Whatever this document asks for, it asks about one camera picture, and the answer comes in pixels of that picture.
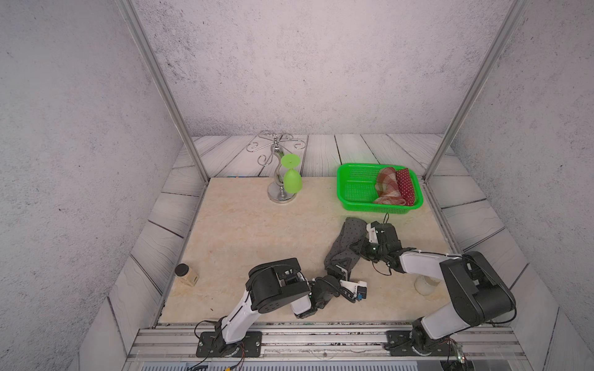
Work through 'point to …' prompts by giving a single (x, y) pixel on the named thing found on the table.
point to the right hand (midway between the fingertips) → (352, 247)
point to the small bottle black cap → (181, 270)
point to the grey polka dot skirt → (353, 229)
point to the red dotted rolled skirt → (405, 185)
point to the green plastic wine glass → (292, 181)
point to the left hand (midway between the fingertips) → (349, 263)
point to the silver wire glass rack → (278, 192)
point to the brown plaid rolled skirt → (387, 185)
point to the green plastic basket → (356, 191)
